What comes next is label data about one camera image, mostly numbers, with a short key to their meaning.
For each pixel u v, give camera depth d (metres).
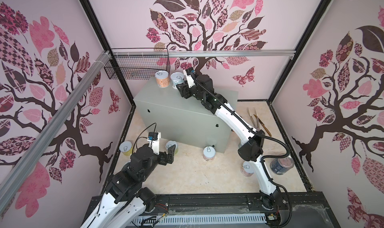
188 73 0.67
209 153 0.86
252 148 0.59
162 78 0.77
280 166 0.77
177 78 0.76
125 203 0.46
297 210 0.72
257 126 1.03
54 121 0.54
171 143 0.90
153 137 0.56
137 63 0.95
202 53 0.95
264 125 1.06
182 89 0.70
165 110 0.76
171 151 0.60
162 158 0.59
